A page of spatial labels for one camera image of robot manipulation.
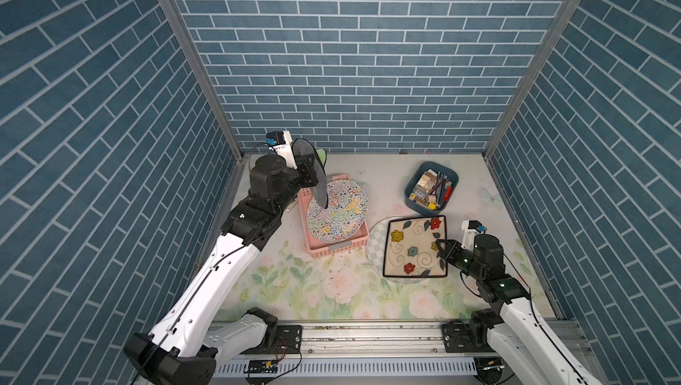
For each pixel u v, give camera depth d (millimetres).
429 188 1064
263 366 719
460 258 719
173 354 359
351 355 722
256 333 607
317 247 844
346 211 943
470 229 751
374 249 914
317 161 677
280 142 574
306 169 576
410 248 862
